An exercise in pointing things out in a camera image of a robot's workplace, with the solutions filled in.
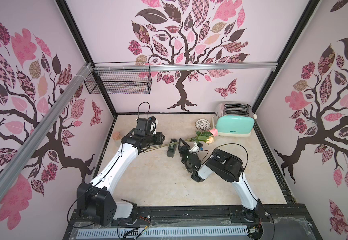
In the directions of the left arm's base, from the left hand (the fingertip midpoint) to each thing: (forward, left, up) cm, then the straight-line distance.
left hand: (161, 140), depth 81 cm
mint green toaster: (+19, -48, -4) cm, 51 cm away
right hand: (+5, -9, -5) cm, 12 cm away
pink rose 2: (+6, -30, 0) cm, 30 cm away
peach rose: (+5, -25, -3) cm, 26 cm away
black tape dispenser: (+1, -4, -16) cm, 16 cm away
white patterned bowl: (+26, -28, -16) cm, 41 cm away
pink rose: (+3, -9, -8) cm, 12 cm away
